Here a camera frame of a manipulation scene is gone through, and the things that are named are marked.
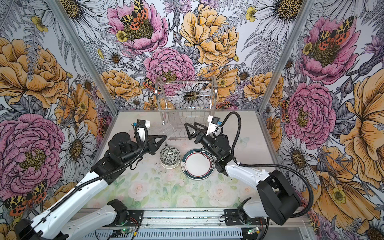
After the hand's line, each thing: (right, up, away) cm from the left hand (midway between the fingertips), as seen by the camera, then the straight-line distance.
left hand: (165, 141), depth 69 cm
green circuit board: (-19, -42, +2) cm, 46 cm away
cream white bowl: (0, -16, +15) cm, 22 cm away
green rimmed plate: (+15, -17, +23) cm, 32 cm away
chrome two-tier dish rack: (+1, +25, +53) cm, 58 cm away
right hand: (+10, +6, +4) cm, 12 cm away
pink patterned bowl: (-2, -11, +22) cm, 24 cm away
